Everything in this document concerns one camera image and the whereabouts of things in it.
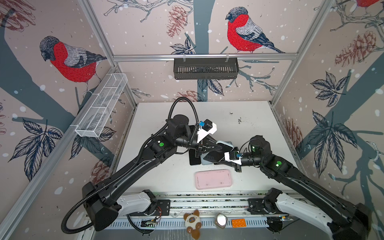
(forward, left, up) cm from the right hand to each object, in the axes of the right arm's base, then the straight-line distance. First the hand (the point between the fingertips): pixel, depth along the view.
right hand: (216, 160), depth 67 cm
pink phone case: (-2, +1, -21) cm, 21 cm away
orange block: (-21, -11, -22) cm, 32 cm away
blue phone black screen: (+9, +12, -22) cm, 27 cm away
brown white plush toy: (-22, +11, -19) cm, 31 cm away
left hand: (0, -1, +13) cm, 13 cm away
